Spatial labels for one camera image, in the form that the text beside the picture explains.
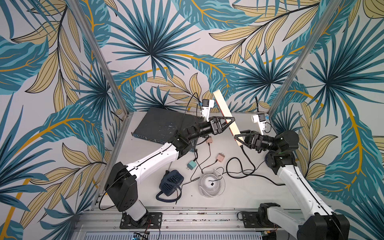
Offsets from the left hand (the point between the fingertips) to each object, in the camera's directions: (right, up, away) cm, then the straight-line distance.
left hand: (233, 122), depth 60 cm
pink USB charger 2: (+1, -21, +35) cm, 40 cm away
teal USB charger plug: (-18, -25, +30) cm, 43 cm away
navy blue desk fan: (-28, -30, +13) cm, 43 cm away
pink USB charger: (-6, -11, +41) cm, 43 cm away
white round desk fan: (-7, -32, +19) cm, 38 cm away
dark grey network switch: (-41, -1, +46) cm, 62 cm away
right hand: (-3, -9, 0) cm, 9 cm away
